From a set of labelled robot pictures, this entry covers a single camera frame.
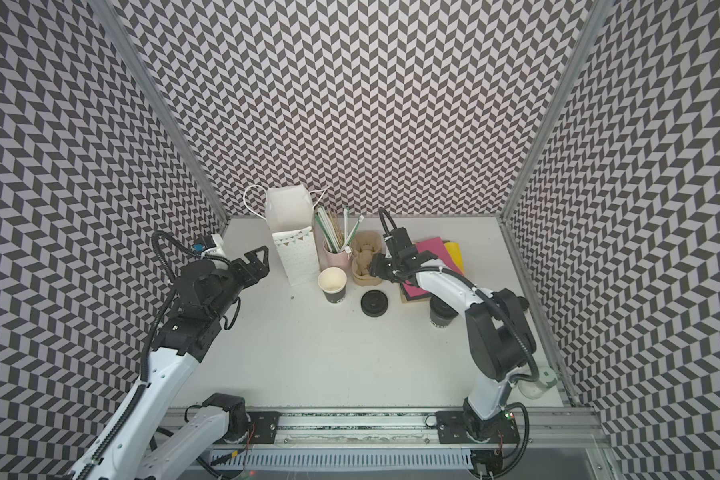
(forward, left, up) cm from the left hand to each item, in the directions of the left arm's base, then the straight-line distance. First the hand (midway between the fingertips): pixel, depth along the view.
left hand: (256, 255), depth 73 cm
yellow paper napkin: (+19, -57, -24) cm, 65 cm away
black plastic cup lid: (0, -29, -27) cm, 39 cm away
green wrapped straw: (+17, -20, -17) cm, 32 cm away
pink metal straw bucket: (+15, -14, -22) cm, 30 cm away
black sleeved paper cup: (+7, -15, -23) cm, 29 cm away
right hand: (+5, -29, -18) cm, 34 cm away
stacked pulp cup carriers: (+22, -26, -24) cm, 41 cm away
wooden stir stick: (+23, -17, -15) cm, 32 cm away
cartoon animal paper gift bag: (+26, -1, -13) cm, 29 cm away
